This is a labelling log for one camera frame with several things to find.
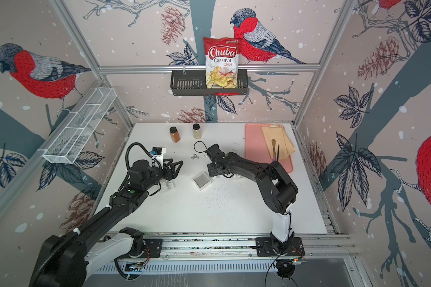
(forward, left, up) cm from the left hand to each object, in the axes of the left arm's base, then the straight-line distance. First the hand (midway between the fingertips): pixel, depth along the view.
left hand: (179, 158), depth 81 cm
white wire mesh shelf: (-3, +44, +11) cm, 45 cm away
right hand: (+3, -16, -16) cm, 23 cm away
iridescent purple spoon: (+25, -52, -19) cm, 61 cm away
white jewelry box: (-7, +9, -15) cm, 19 cm away
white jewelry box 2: (-3, -9, -18) cm, 20 cm away
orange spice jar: (+26, +10, -13) cm, 30 cm away
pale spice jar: (+29, -4, -11) cm, 31 cm away
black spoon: (+15, -53, -19) cm, 58 cm away
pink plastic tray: (+19, -41, -19) cm, 49 cm away
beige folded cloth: (+25, -58, -18) cm, 66 cm away
